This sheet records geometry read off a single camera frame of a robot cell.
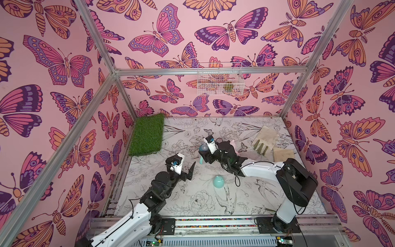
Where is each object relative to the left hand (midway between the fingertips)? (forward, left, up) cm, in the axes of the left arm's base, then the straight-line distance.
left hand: (187, 157), depth 76 cm
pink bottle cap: (+10, -25, -3) cm, 27 cm away
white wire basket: (+54, -20, +6) cm, 58 cm away
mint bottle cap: (-6, -16, -17) cm, 24 cm away
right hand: (+11, -9, -6) cm, 15 cm away
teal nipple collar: (+8, -8, -3) cm, 12 cm away
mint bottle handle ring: (+3, -7, -8) cm, 11 cm away
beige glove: (+14, -60, -20) cm, 64 cm away
